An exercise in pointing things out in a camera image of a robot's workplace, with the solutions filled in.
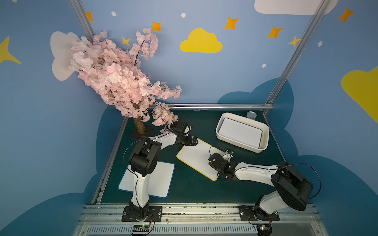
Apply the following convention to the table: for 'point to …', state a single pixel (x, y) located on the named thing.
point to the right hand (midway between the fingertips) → (216, 161)
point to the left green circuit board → (142, 228)
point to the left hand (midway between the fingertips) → (193, 140)
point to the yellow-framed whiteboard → (197, 157)
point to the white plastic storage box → (247, 121)
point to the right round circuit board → (264, 230)
